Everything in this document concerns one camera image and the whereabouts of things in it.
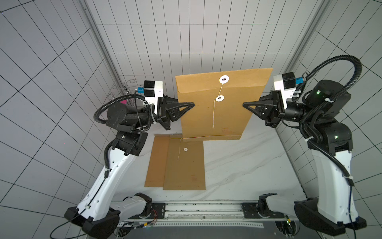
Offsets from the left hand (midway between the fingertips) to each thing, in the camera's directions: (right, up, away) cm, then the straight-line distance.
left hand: (190, 106), depth 43 cm
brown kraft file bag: (-4, -34, +45) cm, 57 cm away
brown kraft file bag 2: (-21, -33, +46) cm, 60 cm away
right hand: (+17, +2, +2) cm, 17 cm away
